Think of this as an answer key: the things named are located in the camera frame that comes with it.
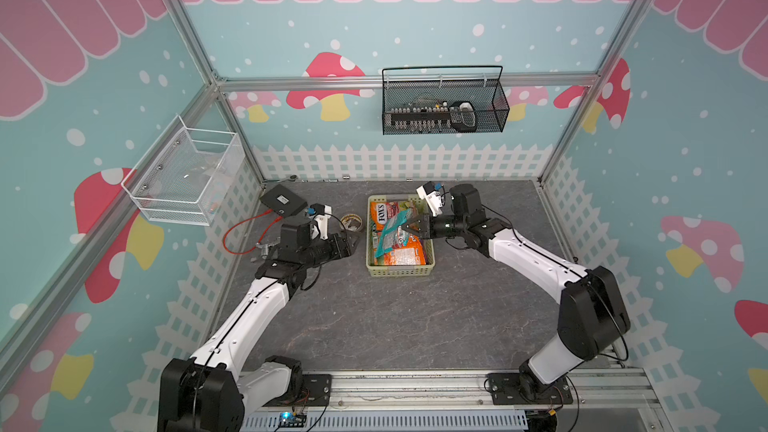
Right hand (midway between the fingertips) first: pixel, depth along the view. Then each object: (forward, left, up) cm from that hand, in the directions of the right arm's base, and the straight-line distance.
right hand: (404, 226), depth 81 cm
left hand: (-3, +14, -3) cm, 14 cm away
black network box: (+26, +45, -19) cm, 55 cm away
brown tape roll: (+17, +18, -20) cm, 31 cm away
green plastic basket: (-3, +9, -17) cm, 19 cm away
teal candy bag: (+3, +5, -8) cm, 10 cm away
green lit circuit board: (-41, +29, -23) cm, 55 cm away
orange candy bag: (-1, -2, -14) cm, 14 cm away
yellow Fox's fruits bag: (+15, +7, -13) cm, 21 cm away
